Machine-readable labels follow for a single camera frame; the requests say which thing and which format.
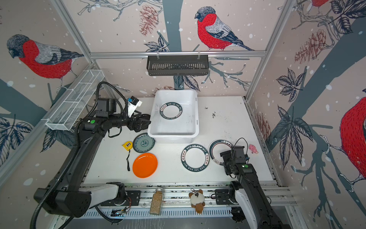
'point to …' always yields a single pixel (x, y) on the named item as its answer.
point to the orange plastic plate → (145, 165)
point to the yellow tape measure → (128, 146)
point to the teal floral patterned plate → (143, 143)
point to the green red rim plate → (217, 147)
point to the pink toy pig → (253, 149)
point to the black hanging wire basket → (177, 65)
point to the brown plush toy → (197, 200)
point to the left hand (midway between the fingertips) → (143, 116)
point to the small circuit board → (120, 213)
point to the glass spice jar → (156, 206)
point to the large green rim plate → (195, 157)
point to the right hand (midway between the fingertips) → (221, 158)
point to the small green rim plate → (171, 110)
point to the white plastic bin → (181, 130)
